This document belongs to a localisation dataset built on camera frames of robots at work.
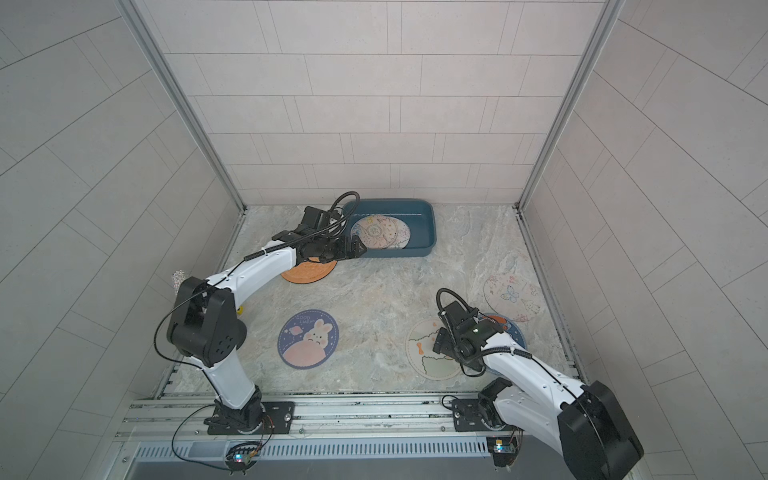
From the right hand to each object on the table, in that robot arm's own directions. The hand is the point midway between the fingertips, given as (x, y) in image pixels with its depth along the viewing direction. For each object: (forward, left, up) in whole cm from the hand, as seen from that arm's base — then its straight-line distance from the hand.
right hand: (447, 351), depth 84 cm
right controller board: (-23, -9, +1) cm, 25 cm away
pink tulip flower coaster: (+43, +20, +5) cm, 47 cm away
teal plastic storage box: (+49, +4, +6) cm, 50 cm away
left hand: (+27, +23, +15) cm, 39 cm away
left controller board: (-21, +49, +7) cm, 54 cm away
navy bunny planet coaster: (+5, +39, +3) cm, 40 cm away
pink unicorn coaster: (+39, +10, +5) cm, 41 cm away
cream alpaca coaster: (-2, +8, +2) cm, 8 cm away
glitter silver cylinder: (+13, +67, +26) cm, 73 cm away
